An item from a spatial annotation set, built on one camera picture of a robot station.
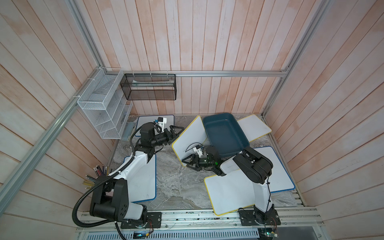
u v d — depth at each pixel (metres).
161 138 0.72
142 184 0.86
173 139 0.70
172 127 0.72
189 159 0.84
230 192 0.82
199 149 0.90
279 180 0.88
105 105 0.69
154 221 0.73
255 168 0.53
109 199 0.42
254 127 1.15
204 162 0.83
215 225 0.73
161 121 0.76
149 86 0.96
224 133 1.08
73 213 0.37
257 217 0.66
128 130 0.98
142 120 1.20
